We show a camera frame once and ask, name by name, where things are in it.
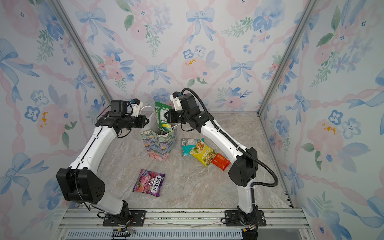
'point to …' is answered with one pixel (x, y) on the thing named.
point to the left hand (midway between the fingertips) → (149, 118)
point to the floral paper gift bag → (158, 144)
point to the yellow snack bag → (203, 153)
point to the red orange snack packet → (220, 162)
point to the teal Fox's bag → (188, 144)
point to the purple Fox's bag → (149, 182)
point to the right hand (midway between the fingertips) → (163, 114)
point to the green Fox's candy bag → (160, 109)
